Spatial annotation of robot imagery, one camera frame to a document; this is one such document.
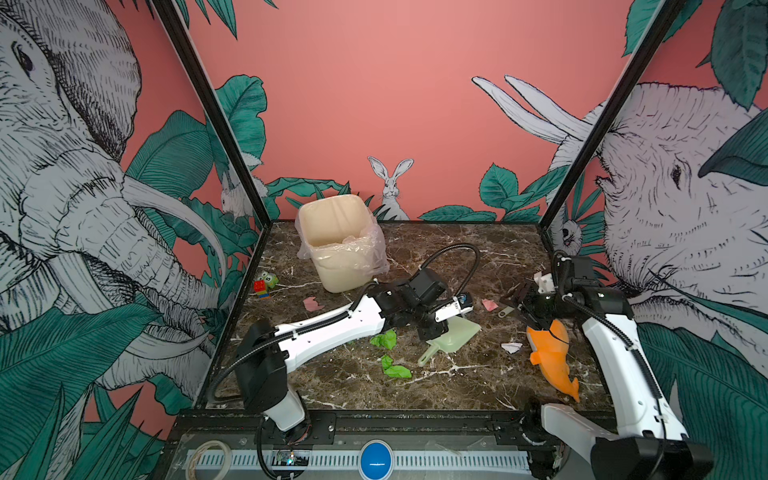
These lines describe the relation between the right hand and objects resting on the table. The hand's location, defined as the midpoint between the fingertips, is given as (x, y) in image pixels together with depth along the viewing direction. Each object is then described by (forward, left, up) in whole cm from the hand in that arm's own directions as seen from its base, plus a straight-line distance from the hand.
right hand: (504, 300), depth 74 cm
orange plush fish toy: (-8, -15, -14) cm, 22 cm away
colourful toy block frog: (+15, +71, -16) cm, 75 cm away
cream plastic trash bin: (+32, +47, -11) cm, 58 cm away
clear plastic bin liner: (+13, +36, +3) cm, 39 cm away
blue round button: (-32, +32, -20) cm, 49 cm away
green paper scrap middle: (-2, +30, -20) cm, 36 cm away
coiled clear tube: (-31, +76, -19) cm, 84 cm away
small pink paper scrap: (+10, +56, -21) cm, 60 cm away
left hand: (-4, +15, -3) cm, 15 cm away
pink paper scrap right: (+9, -3, -19) cm, 22 cm away
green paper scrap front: (-12, +29, -19) cm, 36 cm away
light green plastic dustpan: (-6, +11, -6) cm, 14 cm away
